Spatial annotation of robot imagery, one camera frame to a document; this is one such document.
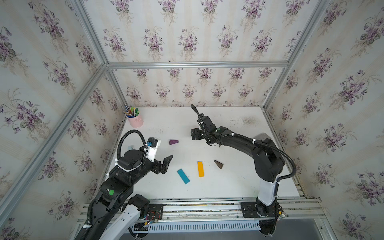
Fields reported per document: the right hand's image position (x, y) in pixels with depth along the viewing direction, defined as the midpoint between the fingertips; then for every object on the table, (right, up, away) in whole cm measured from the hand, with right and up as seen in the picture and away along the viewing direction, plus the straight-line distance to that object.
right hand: (199, 132), depth 92 cm
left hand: (-17, -7, -26) cm, 32 cm away
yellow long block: (+1, -22, -5) cm, 22 cm away
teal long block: (-10, -24, -7) cm, 27 cm away
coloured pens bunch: (-48, +13, +10) cm, 50 cm away
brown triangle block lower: (+12, -19, -4) cm, 23 cm away
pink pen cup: (-43, +6, +10) cm, 45 cm away
